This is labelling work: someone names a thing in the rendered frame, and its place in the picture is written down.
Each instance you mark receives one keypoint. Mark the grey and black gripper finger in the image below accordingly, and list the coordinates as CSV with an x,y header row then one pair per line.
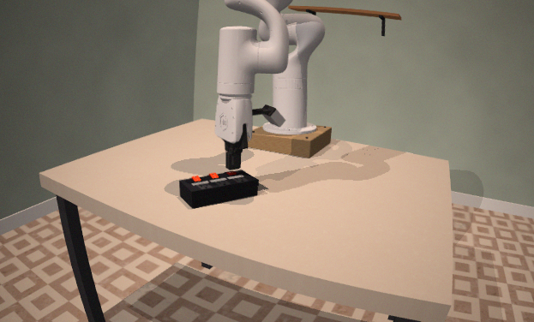
x,y
234,157
227,150

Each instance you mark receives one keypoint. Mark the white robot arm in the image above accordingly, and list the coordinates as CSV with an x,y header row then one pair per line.
x,y
241,56

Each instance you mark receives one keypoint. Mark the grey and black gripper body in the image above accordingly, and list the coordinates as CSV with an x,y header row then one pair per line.
x,y
231,114

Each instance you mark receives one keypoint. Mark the black power strip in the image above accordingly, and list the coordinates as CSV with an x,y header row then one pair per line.
x,y
218,188

